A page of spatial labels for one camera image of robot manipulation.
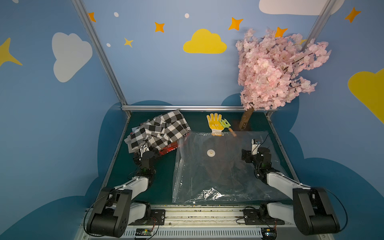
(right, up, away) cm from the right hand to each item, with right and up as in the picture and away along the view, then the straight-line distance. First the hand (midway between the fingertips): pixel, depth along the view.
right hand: (252, 148), depth 92 cm
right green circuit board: (0, -39, -19) cm, 44 cm away
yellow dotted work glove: (-20, +15, +23) cm, 34 cm away
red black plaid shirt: (-50, +1, +3) cm, 50 cm away
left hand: (-66, 0, -3) cm, 66 cm away
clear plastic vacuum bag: (-27, -13, 0) cm, 30 cm away
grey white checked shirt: (-59, +10, 0) cm, 60 cm away
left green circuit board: (-61, -38, -20) cm, 75 cm away
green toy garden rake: (-12, +15, +23) cm, 30 cm away
